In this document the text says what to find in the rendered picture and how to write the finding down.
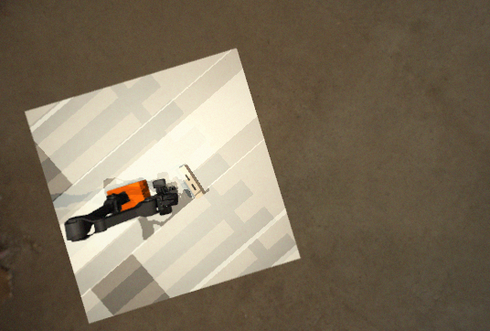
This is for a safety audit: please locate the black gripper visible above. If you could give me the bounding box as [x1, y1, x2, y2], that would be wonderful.
[153, 178, 173, 216]

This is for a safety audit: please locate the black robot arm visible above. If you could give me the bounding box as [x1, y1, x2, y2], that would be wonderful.
[64, 186, 178, 242]

